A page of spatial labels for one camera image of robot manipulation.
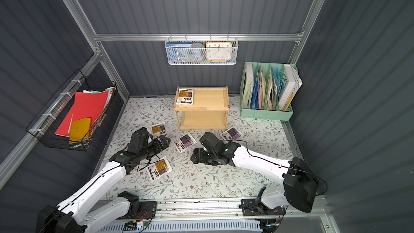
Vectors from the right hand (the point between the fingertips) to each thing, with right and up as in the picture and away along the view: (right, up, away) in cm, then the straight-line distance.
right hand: (198, 157), depth 78 cm
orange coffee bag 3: (-22, -8, +7) cm, 24 cm away
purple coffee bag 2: (+18, +8, +21) cm, 29 cm away
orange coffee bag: (-8, +30, +11) cm, 34 cm away
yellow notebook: (-50, +15, -10) cm, 53 cm away
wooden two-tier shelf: (+5, +23, +21) cm, 31 cm away
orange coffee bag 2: (-27, +11, +24) cm, 38 cm away
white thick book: (+54, +39, +14) cm, 68 cm away
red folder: (-52, +25, -3) cm, 58 cm away
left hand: (-19, +6, +4) cm, 20 cm away
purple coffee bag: (-10, +4, +18) cm, 21 cm away
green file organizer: (+36, +35, +21) cm, 54 cm away
